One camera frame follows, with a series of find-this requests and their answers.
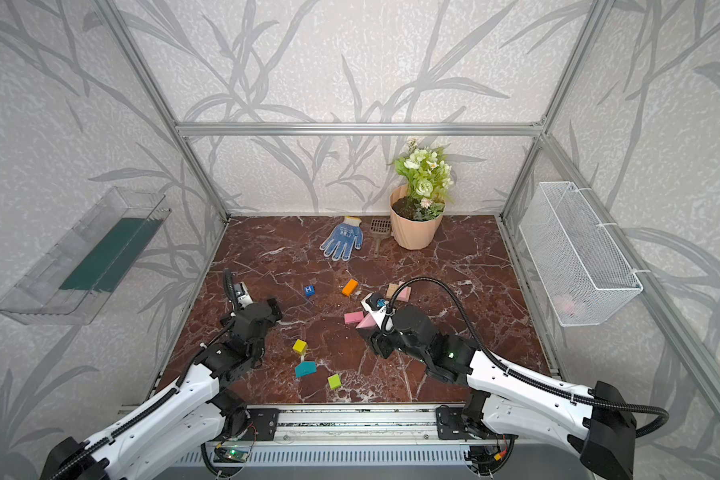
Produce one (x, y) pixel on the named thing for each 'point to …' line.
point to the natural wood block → (392, 288)
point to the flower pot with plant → (418, 205)
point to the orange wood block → (349, 287)
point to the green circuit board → (238, 454)
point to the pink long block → (368, 326)
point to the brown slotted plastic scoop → (379, 228)
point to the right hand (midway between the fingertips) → (368, 311)
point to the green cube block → (335, 381)
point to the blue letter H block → (309, 290)
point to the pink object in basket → (567, 303)
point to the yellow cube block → (300, 346)
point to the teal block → (305, 368)
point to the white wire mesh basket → (581, 272)
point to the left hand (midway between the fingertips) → (262, 293)
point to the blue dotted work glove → (340, 240)
